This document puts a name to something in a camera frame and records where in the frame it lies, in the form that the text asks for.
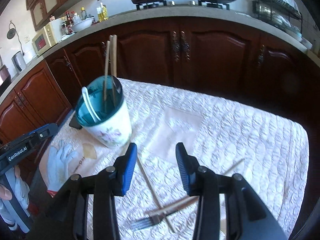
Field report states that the light wooden chopstick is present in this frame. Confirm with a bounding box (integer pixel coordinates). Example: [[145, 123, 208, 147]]
[[103, 40, 111, 102]]

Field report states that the white ceramic spoon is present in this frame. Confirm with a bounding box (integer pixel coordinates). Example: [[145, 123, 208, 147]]
[[81, 87, 101, 123]]

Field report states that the black dish drying rack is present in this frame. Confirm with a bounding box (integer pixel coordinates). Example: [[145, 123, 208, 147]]
[[252, 0, 312, 50]]

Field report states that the tan chopstick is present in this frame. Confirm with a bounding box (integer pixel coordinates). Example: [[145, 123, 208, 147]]
[[120, 142, 177, 233]]

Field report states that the white mixing bowl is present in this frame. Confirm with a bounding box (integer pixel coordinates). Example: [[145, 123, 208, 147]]
[[71, 17, 94, 33]]

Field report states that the white electric kettle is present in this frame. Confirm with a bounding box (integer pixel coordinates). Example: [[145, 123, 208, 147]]
[[11, 51, 27, 73]]

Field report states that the yellow cooking oil bottle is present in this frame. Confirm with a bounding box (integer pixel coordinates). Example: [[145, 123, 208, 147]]
[[97, 0, 108, 22]]

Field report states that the white quilted tablecloth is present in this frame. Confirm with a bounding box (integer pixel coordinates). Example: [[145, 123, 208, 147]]
[[37, 77, 309, 240]]

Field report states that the white gloved left hand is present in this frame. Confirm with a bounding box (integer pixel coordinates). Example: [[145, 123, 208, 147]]
[[1, 165, 32, 233]]

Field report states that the floral utensil cup teal rim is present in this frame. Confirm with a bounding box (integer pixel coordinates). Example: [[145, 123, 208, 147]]
[[75, 75, 132, 148]]

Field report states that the white cotton glove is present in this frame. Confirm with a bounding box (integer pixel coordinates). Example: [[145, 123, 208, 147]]
[[47, 140, 79, 197]]

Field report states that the dark soy sauce bottle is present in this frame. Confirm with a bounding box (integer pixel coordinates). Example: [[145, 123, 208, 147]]
[[66, 11, 73, 34]]

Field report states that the gas stove top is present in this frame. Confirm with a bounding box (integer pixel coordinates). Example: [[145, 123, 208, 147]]
[[136, 0, 230, 10]]

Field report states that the cream microwave oven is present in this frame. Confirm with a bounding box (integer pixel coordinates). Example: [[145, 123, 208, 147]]
[[32, 17, 65, 56]]

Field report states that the metal fork wooden handle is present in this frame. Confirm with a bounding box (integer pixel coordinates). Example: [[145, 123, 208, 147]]
[[131, 196, 199, 231]]

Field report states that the bamboo chopstick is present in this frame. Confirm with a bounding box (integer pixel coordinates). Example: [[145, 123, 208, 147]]
[[110, 35, 117, 105]]

